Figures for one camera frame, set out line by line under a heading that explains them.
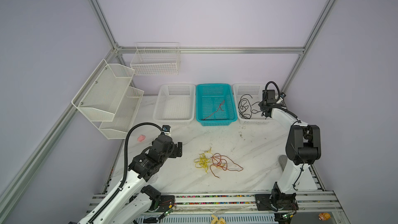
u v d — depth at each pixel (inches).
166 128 26.0
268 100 30.1
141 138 37.2
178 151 27.2
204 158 34.4
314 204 29.1
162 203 28.4
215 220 27.0
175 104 45.5
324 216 26.9
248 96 46.7
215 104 45.2
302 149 20.2
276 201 26.5
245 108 43.5
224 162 33.9
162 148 21.5
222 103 45.1
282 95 32.9
